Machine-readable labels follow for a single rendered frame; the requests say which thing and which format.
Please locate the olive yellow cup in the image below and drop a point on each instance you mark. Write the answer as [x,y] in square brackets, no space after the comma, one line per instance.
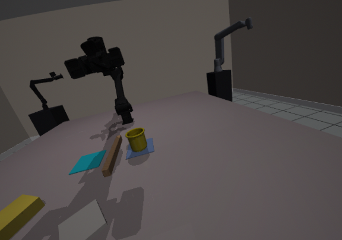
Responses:
[137,139]

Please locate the olive yellow rectangular bar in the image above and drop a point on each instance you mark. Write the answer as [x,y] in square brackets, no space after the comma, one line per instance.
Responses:
[17,214]

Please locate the brown rectangular bar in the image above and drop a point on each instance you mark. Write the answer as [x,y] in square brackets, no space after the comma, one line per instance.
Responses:
[111,159]

